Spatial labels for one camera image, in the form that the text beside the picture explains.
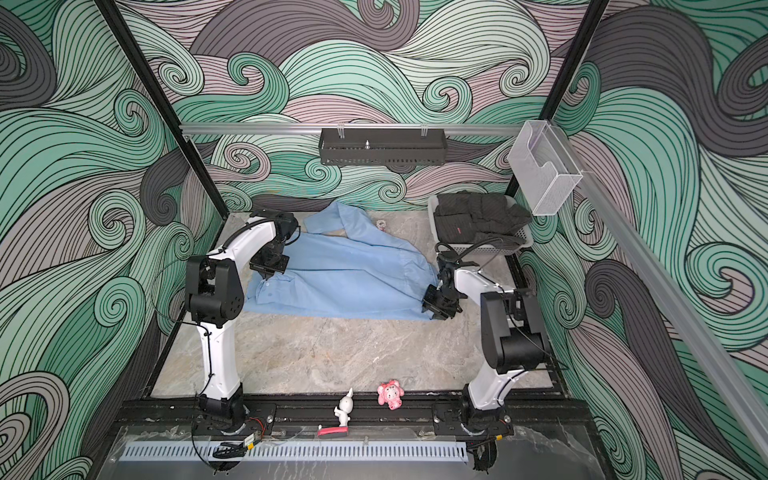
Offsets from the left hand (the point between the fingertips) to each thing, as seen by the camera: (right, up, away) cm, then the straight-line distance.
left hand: (266, 274), depth 91 cm
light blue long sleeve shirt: (+23, +2, +10) cm, 25 cm away
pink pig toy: (+38, -28, -16) cm, 50 cm away
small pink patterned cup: (+36, +17, +18) cm, 44 cm away
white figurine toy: (+27, -30, -19) cm, 45 cm away
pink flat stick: (+26, -33, -23) cm, 48 cm away
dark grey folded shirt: (+69, +20, +19) cm, 74 cm away
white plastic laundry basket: (+56, +9, -26) cm, 62 cm away
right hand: (+51, -11, 0) cm, 52 cm away
